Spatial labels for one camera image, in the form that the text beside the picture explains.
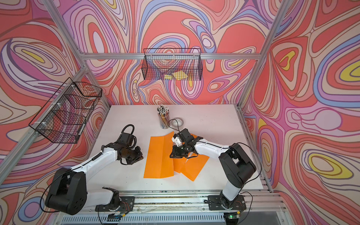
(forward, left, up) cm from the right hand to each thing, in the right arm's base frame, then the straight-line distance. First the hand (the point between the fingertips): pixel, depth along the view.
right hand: (171, 159), depth 84 cm
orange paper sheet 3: (-2, -14, -6) cm, 15 cm away
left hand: (+3, +16, -1) cm, 17 cm away
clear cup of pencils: (+28, +5, +13) cm, 32 cm away
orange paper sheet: (-1, +8, -4) cm, 9 cm away
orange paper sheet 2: (0, -4, -5) cm, 7 cm away
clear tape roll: (+32, -4, -3) cm, 32 cm away
